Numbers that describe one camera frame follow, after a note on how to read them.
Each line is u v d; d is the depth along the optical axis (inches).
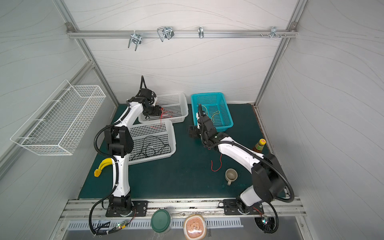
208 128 25.1
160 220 24.6
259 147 31.4
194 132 29.7
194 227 26.1
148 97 32.2
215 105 46.6
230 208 28.7
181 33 30.8
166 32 30.1
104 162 33.2
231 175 33.0
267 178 17.0
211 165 34.0
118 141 23.5
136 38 31.4
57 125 26.6
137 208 29.0
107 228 27.4
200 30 28.3
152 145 37.8
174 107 46.7
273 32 30.1
